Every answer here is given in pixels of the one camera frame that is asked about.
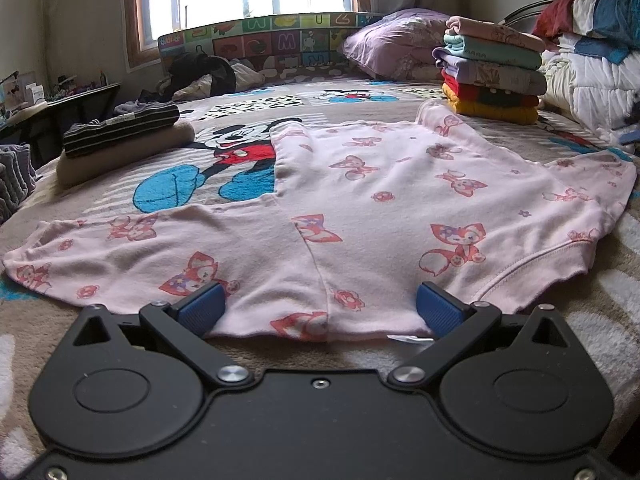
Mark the mint green folded garment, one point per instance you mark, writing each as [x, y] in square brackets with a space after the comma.
[495, 52]

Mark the pile of grey purple clothes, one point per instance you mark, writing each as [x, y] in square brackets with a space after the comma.
[15, 175]

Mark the colourful alphabet headboard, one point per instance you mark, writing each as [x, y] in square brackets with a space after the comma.
[280, 45]

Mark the white quilted duvet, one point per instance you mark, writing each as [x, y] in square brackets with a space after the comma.
[590, 95]

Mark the dark striped folded garment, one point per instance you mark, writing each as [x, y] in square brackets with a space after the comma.
[120, 127]

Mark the dark desk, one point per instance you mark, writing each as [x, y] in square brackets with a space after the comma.
[75, 105]

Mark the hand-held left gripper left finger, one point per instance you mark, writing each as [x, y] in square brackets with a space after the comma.
[202, 305]

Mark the cartoon printed blanket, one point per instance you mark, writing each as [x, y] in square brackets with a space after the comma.
[235, 170]

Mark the cream cloth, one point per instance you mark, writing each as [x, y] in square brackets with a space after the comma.
[247, 75]

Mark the black garment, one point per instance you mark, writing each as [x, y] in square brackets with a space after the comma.
[200, 70]

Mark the pink printed shirt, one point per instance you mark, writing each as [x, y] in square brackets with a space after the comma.
[375, 200]

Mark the white box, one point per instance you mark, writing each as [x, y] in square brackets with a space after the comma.
[32, 92]

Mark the yellow folded garment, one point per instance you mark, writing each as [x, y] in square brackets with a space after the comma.
[490, 110]

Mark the pink folded garment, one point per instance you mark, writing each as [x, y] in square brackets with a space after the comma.
[490, 30]

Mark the beige folded garment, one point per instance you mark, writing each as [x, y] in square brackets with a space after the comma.
[125, 159]

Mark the grey cloth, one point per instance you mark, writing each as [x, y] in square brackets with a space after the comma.
[130, 107]

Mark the red folded garment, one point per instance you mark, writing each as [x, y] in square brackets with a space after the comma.
[470, 91]

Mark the metal bed frame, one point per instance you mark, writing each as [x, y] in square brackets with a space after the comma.
[525, 7]

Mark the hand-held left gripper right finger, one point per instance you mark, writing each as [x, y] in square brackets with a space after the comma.
[442, 307]

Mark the purple pillow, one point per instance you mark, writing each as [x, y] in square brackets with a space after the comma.
[395, 45]

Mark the lavender folded garment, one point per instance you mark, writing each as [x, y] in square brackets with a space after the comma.
[500, 75]

